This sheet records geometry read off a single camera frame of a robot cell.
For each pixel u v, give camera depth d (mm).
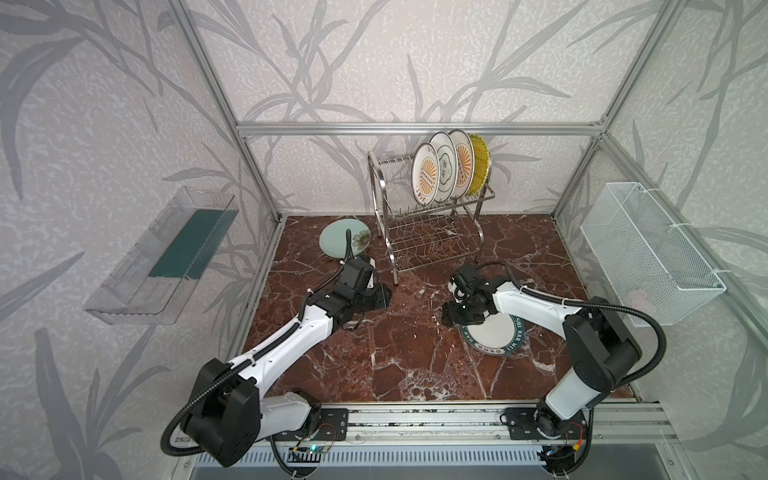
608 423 753
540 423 666
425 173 858
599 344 458
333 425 727
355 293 630
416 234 1116
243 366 427
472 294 685
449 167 819
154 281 632
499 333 883
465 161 812
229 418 395
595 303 483
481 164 825
